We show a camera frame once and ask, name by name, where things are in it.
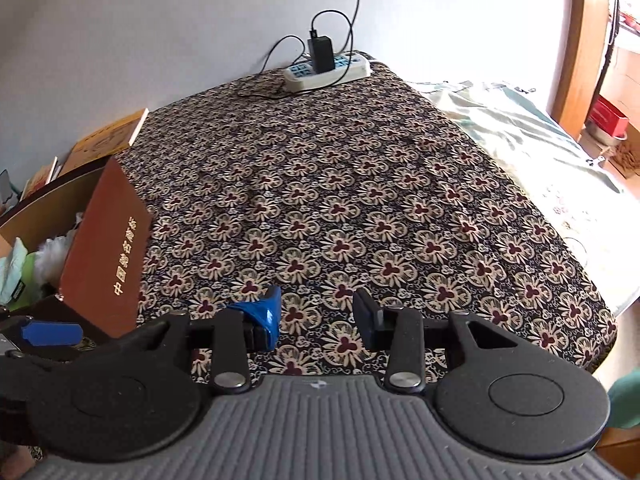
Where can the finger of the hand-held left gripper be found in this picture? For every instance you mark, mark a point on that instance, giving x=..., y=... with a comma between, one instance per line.
x=50, y=335

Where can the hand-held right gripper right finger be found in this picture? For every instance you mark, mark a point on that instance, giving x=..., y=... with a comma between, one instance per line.
x=367, y=317

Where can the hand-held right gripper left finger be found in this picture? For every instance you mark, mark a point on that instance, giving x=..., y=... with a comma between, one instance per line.
x=260, y=315

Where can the bright green plush toy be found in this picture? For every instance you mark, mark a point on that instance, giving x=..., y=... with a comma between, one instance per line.
x=31, y=277

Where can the pale blue cloth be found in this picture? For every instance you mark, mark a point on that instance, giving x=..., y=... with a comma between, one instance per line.
x=12, y=270

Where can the white fluffy plush toy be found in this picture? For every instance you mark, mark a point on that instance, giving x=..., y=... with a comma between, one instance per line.
x=57, y=255

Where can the brown cardboard box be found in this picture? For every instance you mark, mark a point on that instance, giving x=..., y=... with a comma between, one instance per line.
x=110, y=260

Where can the floral bedspread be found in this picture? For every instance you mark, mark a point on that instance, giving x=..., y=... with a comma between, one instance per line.
x=350, y=200

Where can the illustrated white cover book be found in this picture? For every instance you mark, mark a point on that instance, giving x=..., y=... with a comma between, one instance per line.
x=40, y=180

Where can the yellow cover book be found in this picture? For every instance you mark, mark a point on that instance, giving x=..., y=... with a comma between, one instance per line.
x=107, y=137

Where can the pale striped sheet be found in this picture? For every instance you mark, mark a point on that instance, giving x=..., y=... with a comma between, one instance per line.
x=540, y=160

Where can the white power strip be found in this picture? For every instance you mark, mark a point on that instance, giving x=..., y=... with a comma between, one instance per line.
x=350, y=67

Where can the black charger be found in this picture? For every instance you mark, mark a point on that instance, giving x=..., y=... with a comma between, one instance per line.
x=322, y=55

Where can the teal green garment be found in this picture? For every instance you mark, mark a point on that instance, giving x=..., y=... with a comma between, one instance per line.
x=625, y=402

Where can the metal bowl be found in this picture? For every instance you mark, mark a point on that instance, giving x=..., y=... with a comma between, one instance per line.
x=607, y=137

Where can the red box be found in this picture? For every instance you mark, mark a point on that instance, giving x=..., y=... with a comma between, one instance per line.
x=607, y=115

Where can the wooden door frame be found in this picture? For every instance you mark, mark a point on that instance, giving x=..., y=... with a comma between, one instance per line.
x=585, y=35

